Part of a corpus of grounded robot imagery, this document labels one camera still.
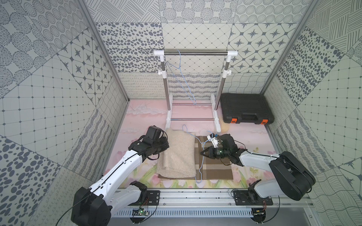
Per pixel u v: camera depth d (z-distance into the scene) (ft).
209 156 2.49
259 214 2.35
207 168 2.75
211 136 2.68
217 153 2.49
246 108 3.33
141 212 2.31
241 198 2.40
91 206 1.23
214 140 2.68
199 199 2.45
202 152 2.75
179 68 2.57
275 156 1.63
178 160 2.56
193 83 3.64
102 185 1.37
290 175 1.43
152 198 2.41
